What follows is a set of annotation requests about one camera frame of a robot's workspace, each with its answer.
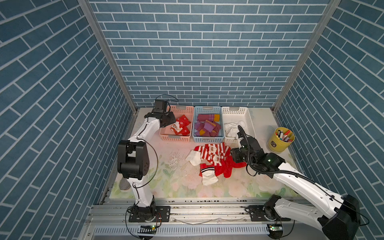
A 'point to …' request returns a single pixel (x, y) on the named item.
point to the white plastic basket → (233, 117)
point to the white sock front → (209, 176)
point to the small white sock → (194, 157)
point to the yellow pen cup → (281, 139)
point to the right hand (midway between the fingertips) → (234, 150)
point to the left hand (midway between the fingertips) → (176, 118)
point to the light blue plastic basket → (215, 110)
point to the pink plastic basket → (165, 133)
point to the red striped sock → (209, 149)
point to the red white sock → (224, 168)
